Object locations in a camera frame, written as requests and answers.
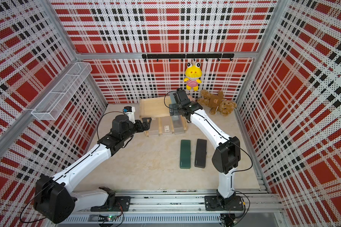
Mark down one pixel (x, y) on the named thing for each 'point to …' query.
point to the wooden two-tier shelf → (157, 107)
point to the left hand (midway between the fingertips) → (147, 119)
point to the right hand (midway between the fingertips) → (181, 106)
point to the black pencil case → (201, 153)
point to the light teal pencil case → (173, 101)
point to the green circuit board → (111, 218)
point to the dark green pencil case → (185, 154)
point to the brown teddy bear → (217, 103)
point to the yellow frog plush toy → (193, 73)
